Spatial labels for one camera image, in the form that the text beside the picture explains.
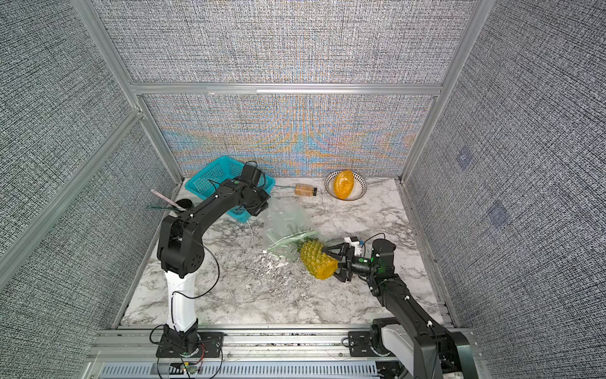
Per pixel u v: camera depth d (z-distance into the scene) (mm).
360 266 700
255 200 817
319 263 707
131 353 732
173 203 975
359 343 732
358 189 1137
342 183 1095
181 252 539
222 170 1170
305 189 1102
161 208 918
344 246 718
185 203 1000
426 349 409
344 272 717
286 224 1010
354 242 784
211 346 737
